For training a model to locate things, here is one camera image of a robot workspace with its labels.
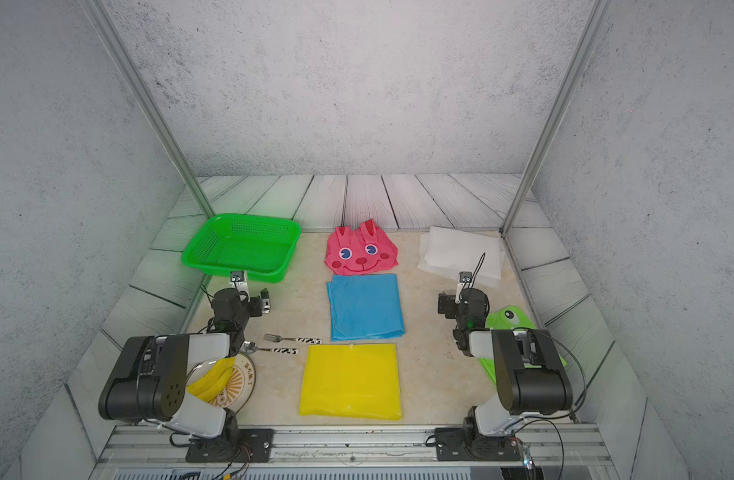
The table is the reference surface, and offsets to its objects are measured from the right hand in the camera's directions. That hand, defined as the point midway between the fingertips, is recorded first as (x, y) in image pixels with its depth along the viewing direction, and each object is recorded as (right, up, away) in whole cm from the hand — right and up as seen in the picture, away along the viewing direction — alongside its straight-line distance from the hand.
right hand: (462, 291), depth 94 cm
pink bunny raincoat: (-32, +13, +19) cm, 40 cm away
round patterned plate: (-64, -24, -12) cm, 69 cm away
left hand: (-65, +1, 0) cm, 65 cm away
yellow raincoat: (-34, -23, -11) cm, 42 cm away
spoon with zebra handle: (-63, -15, -8) cm, 66 cm away
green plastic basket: (-70, +14, +21) cm, 75 cm away
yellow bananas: (-69, -22, -16) cm, 74 cm away
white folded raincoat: (-1, +12, +17) cm, 21 cm away
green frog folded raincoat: (+14, -8, -1) cm, 16 cm away
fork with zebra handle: (-57, -14, -3) cm, 59 cm away
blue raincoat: (-31, -5, +2) cm, 31 cm away
